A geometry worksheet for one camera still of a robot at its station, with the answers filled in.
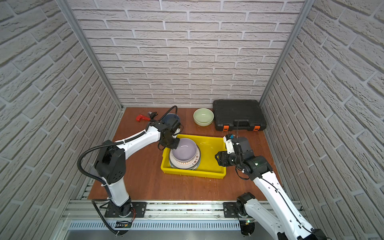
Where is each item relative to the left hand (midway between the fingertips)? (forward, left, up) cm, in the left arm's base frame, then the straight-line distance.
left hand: (176, 144), depth 89 cm
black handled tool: (+31, +21, -7) cm, 38 cm away
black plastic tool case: (+25, -46, -1) cm, 52 cm away
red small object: (+29, +30, -7) cm, 42 cm away
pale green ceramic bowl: (+25, -19, -4) cm, 32 cm away
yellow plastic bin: (-13, -19, -7) cm, 24 cm away
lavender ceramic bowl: (-3, -6, -3) cm, 7 cm away
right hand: (-13, -25, +10) cm, 30 cm away
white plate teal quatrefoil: (-14, -5, -4) cm, 16 cm away
